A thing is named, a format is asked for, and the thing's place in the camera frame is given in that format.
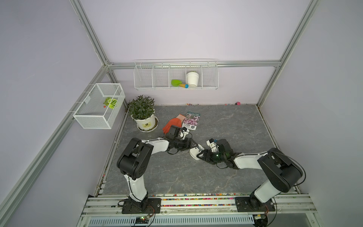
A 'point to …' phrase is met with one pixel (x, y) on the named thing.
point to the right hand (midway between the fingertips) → (198, 156)
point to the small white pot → (192, 78)
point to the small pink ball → (237, 103)
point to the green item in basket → (110, 102)
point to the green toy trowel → (177, 83)
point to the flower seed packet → (191, 121)
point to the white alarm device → (194, 151)
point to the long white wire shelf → (157, 74)
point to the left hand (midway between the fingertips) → (195, 147)
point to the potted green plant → (142, 110)
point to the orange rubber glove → (175, 122)
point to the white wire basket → (99, 109)
